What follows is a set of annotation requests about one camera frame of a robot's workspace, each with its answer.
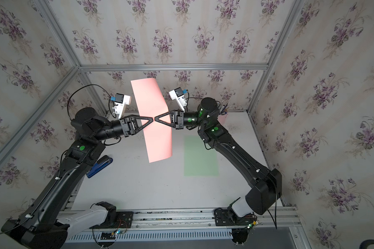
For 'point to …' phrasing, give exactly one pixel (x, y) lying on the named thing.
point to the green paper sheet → (198, 161)
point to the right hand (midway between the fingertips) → (159, 122)
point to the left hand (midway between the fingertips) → (152, 123)
